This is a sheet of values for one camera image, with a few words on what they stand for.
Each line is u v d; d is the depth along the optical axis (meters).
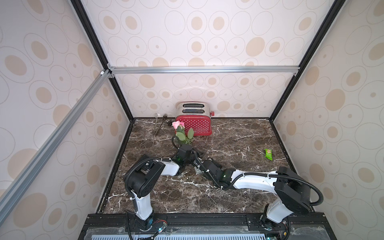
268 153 0.99
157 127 1.14
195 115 0.96
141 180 0.48
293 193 0.44
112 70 0.90
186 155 0.74
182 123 0.94
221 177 0.63
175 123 0.90
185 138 0.89
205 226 0.73
